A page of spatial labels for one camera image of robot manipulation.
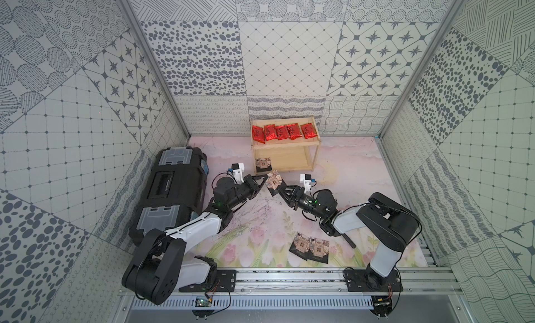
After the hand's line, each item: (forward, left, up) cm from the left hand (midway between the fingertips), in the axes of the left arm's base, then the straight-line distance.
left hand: (268, 173), depth 78 cm
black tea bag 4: (-21, -21, -23) cm, 37 cm away
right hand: (-4, -3, -6) cm, 8 cm away
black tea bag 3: (-18, -14, -22) cm, 32 cm away
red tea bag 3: (+21, -5, +2) cm, 22 cm away
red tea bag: (+20, +5, +2) cm, 21 cm away
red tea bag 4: (+23, -11, +1) cm, 25 cm away
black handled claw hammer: (-17, -33, -23) cm, 44 cm away
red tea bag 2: (+21, 0, +2) cm, 21 cm away
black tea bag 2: (0, -2, -4) cm, 5 cm away
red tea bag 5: (+22, -17, +2) cm, 28 cm away
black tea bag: (+20, +4, -19) cm, 28 cm away
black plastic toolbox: (-8, +36, -3) cm, 37 cm away
